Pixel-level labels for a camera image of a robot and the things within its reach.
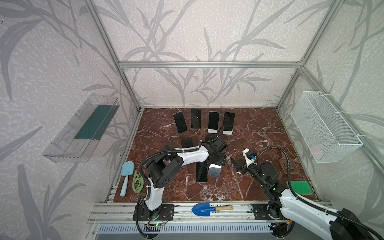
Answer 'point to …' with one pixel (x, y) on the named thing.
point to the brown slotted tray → (293, 169)
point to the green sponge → (302, 187)
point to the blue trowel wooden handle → (204, 209)
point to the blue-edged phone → (214, 170)
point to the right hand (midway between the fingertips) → (238, 152)
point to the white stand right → (227, 132)
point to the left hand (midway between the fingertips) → (221, 161)
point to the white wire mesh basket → (328, 136)
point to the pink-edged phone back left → (180, 122)
